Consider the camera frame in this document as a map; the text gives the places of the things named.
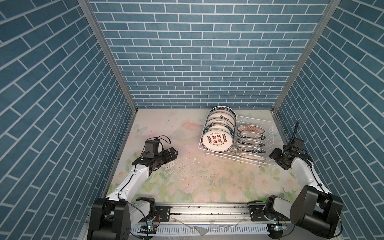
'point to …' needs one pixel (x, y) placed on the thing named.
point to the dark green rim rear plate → (222, 107)
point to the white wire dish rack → (267, 125)
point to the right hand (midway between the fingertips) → (275, 155)
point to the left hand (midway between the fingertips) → (173, 154)
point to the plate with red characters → (217, 140)
